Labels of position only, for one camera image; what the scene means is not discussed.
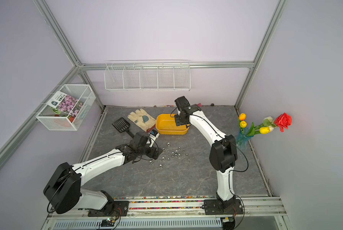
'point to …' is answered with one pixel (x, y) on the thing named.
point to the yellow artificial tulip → (243, 124)
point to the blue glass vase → (245, 134)
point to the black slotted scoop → (121, 125)
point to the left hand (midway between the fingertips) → (156, 147)
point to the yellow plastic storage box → (166, 124)
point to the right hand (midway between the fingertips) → (181, 119)
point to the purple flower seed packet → (67, 106)
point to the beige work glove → (142, 119)
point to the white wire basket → (74, 128)
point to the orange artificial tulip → (242, 116)
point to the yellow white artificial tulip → (266, 130)
